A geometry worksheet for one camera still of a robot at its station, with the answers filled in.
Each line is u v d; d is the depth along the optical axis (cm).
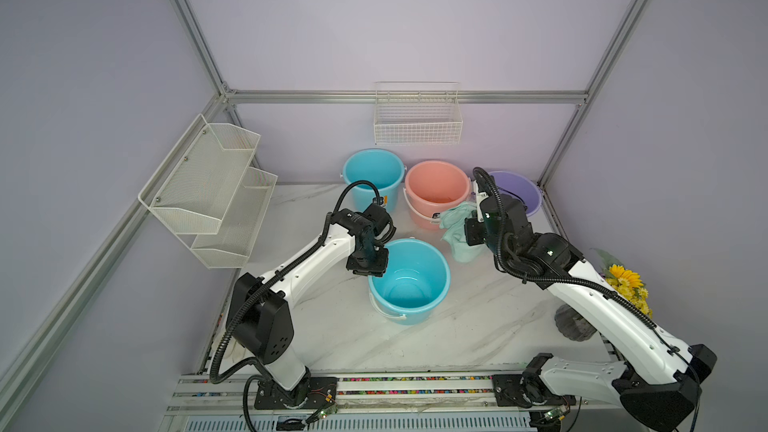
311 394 72
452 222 74
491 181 47
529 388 66
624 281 65
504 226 48
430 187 100
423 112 95
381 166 101
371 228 60
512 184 97
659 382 39
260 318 43
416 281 90
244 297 44
